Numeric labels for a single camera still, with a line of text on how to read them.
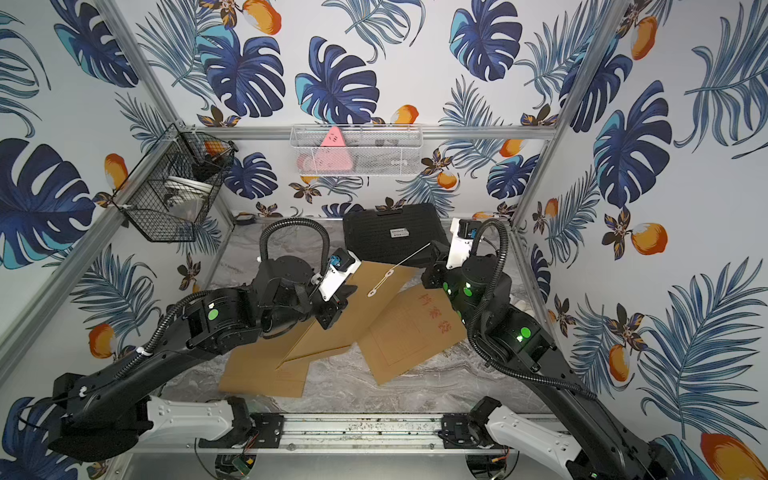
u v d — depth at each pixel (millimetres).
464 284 424
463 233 488
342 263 488
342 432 763
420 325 928
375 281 658
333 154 895
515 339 419
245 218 1212
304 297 424
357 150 925
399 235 1065
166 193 857
